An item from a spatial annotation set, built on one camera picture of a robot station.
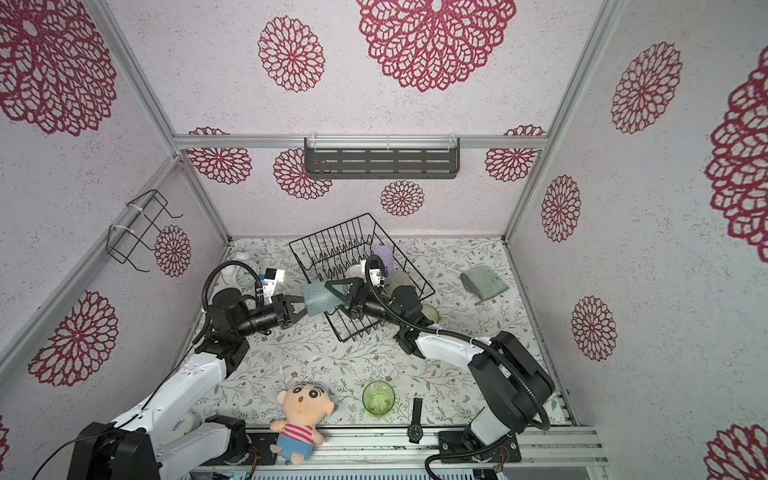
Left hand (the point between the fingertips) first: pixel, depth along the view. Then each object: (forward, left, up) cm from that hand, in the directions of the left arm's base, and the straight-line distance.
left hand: (317, 306), depth 73 cm
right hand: (0, -3, +6) cm, 7 cm away
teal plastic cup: (-2, -2, +6) cm, 7 cm away
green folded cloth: (+23, -52, -23) cm, 61 cm away
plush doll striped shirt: (-19, +3, -16) cm, 24 cm away
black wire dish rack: (+40, -3, -24) cm, 47 cm away
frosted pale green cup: (+18, -21, -12) cm, 30 cm away
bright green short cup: (-15, -14, -23) cm, 31 cm away
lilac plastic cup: (+28, -18, -13) cm, 35 cm away
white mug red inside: (+22, -8, -14) cm, 27 cm away
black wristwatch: (-23, -24, -23) cm, 41 cm away
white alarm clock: (+23, +32, -17) cm, 43 cm away
